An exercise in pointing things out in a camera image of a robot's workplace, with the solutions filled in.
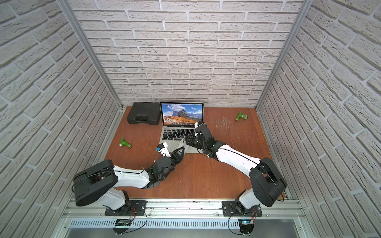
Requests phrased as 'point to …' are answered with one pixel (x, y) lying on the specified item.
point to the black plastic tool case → (144, 112)
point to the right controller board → (246, 226)
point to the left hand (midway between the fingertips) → (187, 148)
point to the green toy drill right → (240, 115)
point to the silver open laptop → (178, 120)
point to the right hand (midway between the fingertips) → (185, 137)
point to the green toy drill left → (123, 142)
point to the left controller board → (121, 226)
